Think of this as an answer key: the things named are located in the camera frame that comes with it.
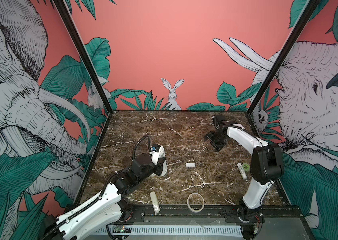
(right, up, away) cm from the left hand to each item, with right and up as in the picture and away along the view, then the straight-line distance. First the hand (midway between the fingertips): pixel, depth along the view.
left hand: (164, 155), depth 75 cm
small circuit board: (-21, -34, -5) cm, 40 cm away
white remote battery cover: (-5, -24, 0) cm, 24 cm away
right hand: (+24, +5, +16) cm, 30 cm away
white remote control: (0, -9, +6) cm, 11 cm away
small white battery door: (+15, -9, +18) cm, 26 cm away
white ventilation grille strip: (+9, -35, -4) cm, 36 cm away
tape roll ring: (+16, -28, 0) cm, 32 cm away
